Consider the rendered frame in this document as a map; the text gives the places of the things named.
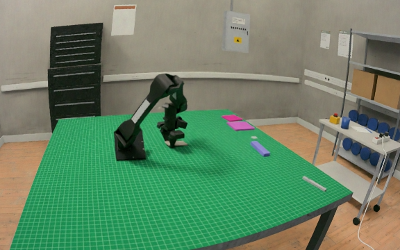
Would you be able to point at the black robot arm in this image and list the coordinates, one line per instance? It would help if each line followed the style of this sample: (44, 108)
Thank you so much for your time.
(161, 87)

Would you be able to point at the grey rod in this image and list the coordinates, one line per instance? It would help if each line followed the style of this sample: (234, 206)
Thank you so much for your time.
(314, 183)

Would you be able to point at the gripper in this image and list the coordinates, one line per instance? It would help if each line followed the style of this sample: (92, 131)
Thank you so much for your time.
(168, 125)

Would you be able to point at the green grid cutting mat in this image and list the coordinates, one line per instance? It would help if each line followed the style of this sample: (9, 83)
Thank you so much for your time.
(216, 189)

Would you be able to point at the magenta flat square plate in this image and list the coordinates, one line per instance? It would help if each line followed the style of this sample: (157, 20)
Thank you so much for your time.
(231, 118)

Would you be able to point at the pink flat square slab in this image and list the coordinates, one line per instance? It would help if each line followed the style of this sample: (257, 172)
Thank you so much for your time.
(240, 126)

